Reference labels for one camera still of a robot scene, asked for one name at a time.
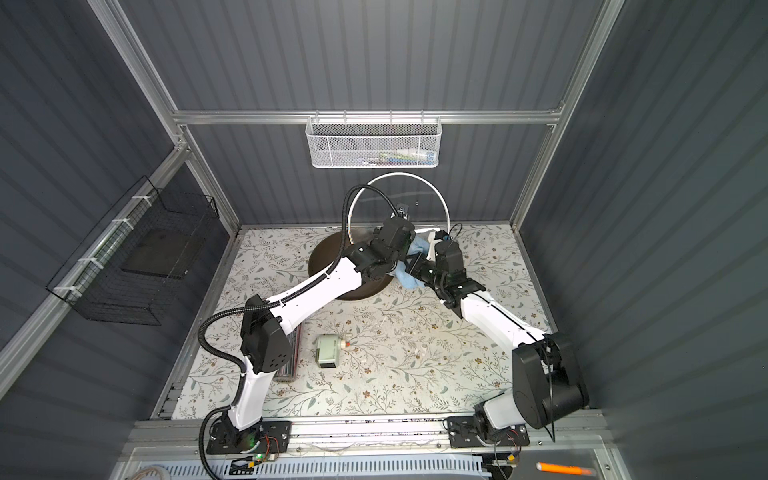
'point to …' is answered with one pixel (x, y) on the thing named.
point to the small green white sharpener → (328, 350)
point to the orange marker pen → (565, 469)
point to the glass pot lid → (426, 206)
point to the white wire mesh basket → (373, 142)
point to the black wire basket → (132, 266)
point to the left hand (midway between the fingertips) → (401, 236)
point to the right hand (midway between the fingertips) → (407, 258)
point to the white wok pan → (327, 252)
